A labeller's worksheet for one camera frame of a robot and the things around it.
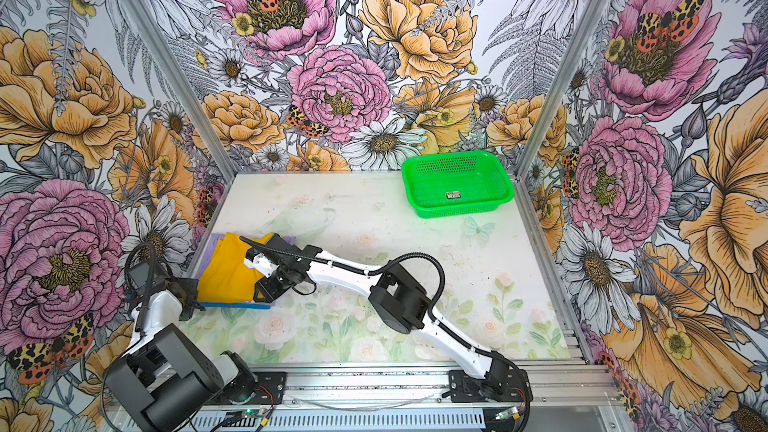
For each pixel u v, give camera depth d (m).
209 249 0.97
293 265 0.70
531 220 1.12
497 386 0.64
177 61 0.91
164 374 0.45
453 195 1.15
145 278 0.64
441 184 1.19
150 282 0.57
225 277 0.86
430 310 0.59
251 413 0.71
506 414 0.71
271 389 0.73
